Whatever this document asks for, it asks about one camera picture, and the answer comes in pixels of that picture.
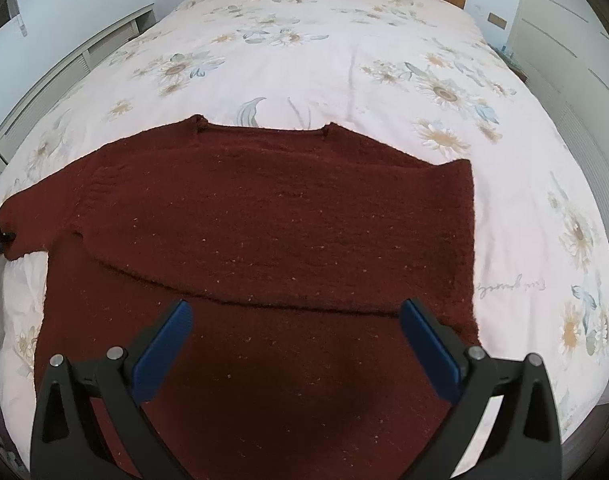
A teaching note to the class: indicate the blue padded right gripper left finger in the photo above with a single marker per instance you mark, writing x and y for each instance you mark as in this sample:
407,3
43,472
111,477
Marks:
139,370

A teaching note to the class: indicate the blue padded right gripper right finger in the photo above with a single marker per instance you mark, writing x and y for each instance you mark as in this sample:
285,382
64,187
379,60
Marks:
446,361

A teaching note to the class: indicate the dark red knit sweater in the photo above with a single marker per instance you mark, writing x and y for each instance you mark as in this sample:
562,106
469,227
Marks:
295,250

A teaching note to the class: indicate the white low shelf unit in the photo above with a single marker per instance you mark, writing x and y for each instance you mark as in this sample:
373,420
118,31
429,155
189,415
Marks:
64,75

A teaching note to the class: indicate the floral pink bed cover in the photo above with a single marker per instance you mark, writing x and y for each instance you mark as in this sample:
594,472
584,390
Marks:
415,75

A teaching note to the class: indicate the white louvered wardrobe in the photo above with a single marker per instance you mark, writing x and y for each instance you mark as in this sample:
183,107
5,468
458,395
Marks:
564,49

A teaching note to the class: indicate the beige wall switch right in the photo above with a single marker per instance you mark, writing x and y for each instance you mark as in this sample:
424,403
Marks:
497,20

